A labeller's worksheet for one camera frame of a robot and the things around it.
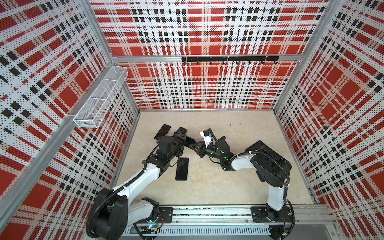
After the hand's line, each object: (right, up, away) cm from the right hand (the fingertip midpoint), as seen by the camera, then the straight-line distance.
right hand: (190, 146), depth 83 cm
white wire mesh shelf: (-62, +20, +8) cm, 65 cm away
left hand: (-2, +3, 0) cm, 4 cm away
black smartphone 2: (0, +3, -2) cm, 4 cm away
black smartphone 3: (-6, -16, +8) cm, 19 cm away
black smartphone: (-9, +7, +31) cm, 33 cm away
